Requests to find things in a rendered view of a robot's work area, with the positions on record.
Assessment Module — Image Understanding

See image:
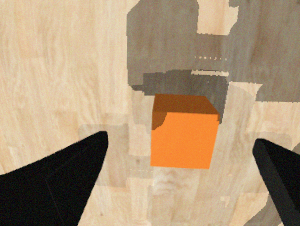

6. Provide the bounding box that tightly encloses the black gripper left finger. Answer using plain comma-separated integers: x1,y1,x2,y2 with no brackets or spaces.
0,132,109,226

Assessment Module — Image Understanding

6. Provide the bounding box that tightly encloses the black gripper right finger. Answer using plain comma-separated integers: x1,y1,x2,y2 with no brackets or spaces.
252,138,300,226

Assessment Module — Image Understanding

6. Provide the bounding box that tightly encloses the orange block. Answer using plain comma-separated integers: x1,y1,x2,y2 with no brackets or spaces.
150,93,220,170

